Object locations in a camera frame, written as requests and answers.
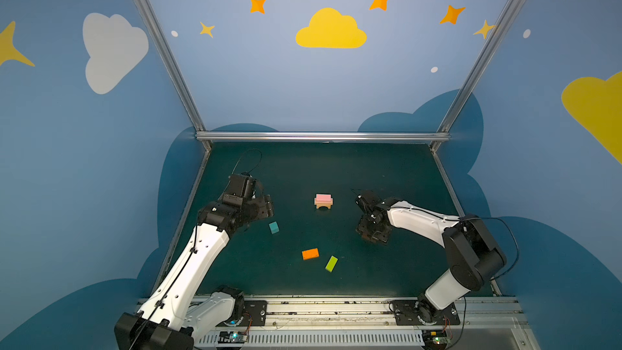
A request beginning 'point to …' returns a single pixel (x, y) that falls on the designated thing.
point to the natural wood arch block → (328, 205)
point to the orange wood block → (310, 253)
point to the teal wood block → (274, 227)
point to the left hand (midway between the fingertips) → (267, 205)
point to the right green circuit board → (435, 339)
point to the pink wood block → (323, 198)
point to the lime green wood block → (331, 263)
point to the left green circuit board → (232, 337)
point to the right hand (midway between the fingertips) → (368, 231)
